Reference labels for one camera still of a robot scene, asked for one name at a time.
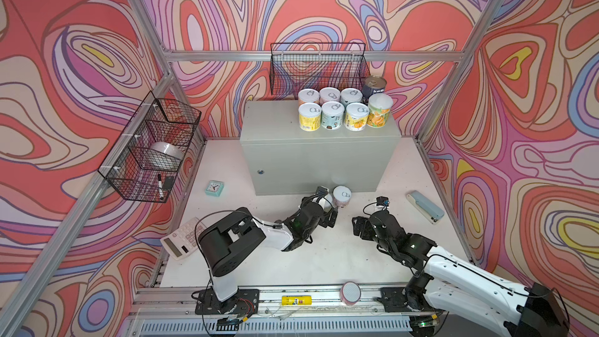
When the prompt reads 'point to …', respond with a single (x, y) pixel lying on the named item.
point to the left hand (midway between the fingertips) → (331, 202)
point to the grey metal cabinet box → (278, 157)
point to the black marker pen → (161, 186)
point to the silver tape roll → (163, 156)
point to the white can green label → (325, 201)
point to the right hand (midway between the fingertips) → (363, 226)
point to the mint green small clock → (214, 188)
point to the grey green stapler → (433, 213)
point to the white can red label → (341, 196)
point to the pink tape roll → (349, 292)
